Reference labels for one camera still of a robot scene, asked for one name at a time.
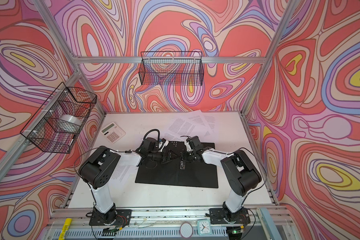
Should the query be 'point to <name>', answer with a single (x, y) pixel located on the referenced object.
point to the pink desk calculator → (113, 132)
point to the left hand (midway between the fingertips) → (175, 159)
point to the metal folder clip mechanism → (182, 165)
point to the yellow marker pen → (65, 229)
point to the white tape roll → (71, 118)
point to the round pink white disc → (186, 230)
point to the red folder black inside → (176, 169)
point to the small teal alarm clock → (204, 227)
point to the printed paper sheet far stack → (196, 124)
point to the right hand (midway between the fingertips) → (181, 160)
